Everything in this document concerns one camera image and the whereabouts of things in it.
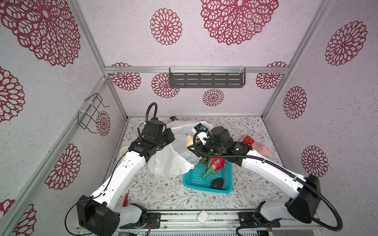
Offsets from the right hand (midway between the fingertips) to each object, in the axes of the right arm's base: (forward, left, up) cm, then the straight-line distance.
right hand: (190, 142), depth 73 cm
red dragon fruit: (-3, -14, -19) cm, 24 cm away
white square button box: (-28, -7, -26) cm, 39 cm away
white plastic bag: (-9, +7, 0) cm, 12 cm away
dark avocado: (-12, -15, -22) cm, 29 cm away
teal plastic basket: (-9, -2, -27) cm, 28 cm away
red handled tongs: (-23, +35, -25) cm, 48 cm away
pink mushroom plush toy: (+10, -43, -19) cm, 48 cm away
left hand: (+5, +9, -1) cm, 10 cm away
